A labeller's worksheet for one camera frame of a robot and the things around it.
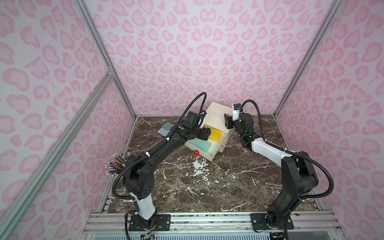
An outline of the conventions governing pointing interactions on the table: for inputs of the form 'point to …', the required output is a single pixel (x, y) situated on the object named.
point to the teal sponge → (204, 145)
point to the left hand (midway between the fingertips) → (207, 130)
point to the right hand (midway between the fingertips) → (230, 113)
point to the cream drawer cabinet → (215, 117)
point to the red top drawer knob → (196, 152)
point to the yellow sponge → (215, 134)
